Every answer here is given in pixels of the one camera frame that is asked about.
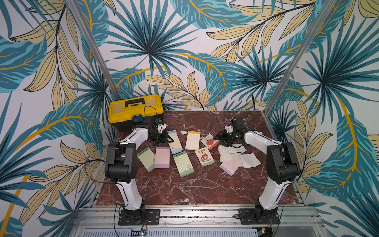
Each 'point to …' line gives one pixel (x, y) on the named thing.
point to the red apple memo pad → (175, 146)
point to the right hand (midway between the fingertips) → (216, 139)
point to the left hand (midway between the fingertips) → (171, 142)
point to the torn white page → (249, 160)
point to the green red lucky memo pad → (184, 164)
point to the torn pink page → (230, 166)
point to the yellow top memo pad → (193, 140)
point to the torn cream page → (224, 152)
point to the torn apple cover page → (209, 141)
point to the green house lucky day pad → (147, 158)
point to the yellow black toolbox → (129, 112)
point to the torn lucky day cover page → (205, 157)
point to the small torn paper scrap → (183, 132)
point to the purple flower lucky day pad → (162, 157)
